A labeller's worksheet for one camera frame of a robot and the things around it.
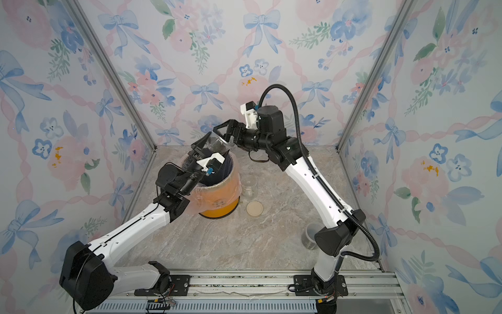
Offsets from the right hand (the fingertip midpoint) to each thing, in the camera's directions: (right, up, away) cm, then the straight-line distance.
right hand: (222, 132), depth 63 cm
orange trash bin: (-4, -31, +20) cm, 37 cm away
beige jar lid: (+10, -31, +29) cm, 44 cm away
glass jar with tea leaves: (+8, -22, +29) cm, 37 cm away
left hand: (-2, -2, +1) cm, 3 cm away
